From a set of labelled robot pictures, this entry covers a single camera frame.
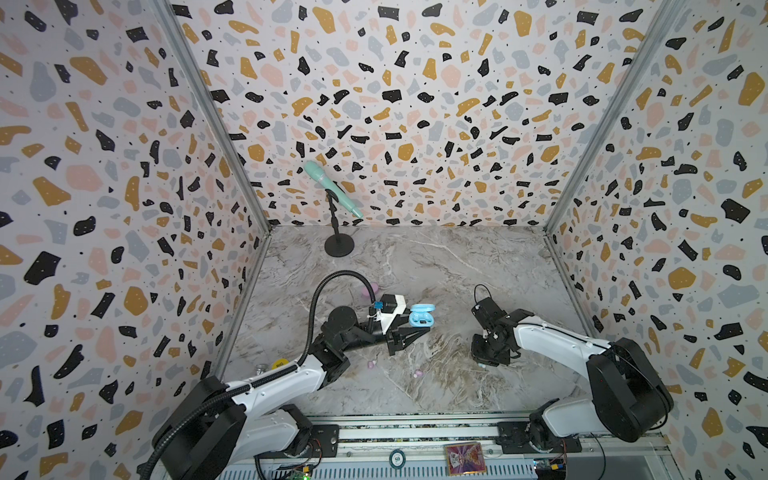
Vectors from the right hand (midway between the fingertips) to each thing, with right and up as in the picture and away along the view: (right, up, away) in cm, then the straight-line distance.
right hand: (480, 359), depth 88 cm
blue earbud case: (-18, +17, -19) cm, 31 cm away
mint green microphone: (-50, +57, +5) cm, 76 cm away
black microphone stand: (-48, +34, +26) cm, 64 cm away
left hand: (-17, +15, -20) cm, 30 cm away
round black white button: (-24, -18, -16) cm, 34 cm away
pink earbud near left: (-32, -1, -2) cm, 32 cm away
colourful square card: (-8, -17, -18) cm, 26 cm away
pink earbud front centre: (-18, -3, -3) cm, 19 cm away
